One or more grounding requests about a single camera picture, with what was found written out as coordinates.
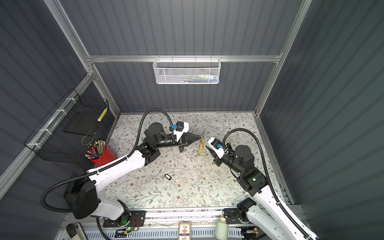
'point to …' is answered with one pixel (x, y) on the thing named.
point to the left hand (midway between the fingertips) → (201, 136)
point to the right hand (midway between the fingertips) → (212, 144)
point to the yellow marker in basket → (102, 114)
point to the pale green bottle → (221, 230)
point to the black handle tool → (76, 231)
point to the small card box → (184, 231)
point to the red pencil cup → (107, 157)
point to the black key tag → (168, 176)
